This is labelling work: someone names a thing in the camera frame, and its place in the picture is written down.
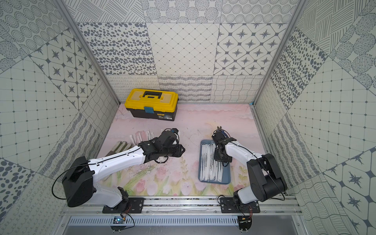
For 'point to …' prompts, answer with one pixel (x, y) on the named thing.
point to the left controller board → (118, 220)
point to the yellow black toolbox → (155, 104)
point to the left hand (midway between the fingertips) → (184, 147)
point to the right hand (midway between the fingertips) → (223, 160)
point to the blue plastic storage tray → (210, 170)
